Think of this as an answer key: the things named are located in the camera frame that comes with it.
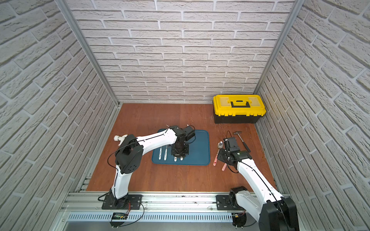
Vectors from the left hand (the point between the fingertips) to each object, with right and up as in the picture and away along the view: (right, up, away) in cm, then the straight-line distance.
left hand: (182, 151), depth 89 cm
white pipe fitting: (-44, +7, +6) cm, 45 cm away
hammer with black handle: (+39, +11, +12) cm, 42 cm away
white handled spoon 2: (-1, -3, -3) cm, 5 cm away
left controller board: (-33, -31, -17) cm, 48 cm away
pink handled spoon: (+25, +3, +6) cm, 26 cm away
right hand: (+25, -1, -4) cm, 25 cm away
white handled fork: (-14, -2, +1) cm, 14 cm away
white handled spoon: (-11, -4, -1) cm, 12 cm away
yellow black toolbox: (+37, +27, +4) cm, 46 cm away
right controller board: (+29, -30, -19) cm, 46 cm away
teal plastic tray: (+11, -1, +2) cm, 11 cm away
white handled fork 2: (-4, -4, -1) cm, 6 cm away
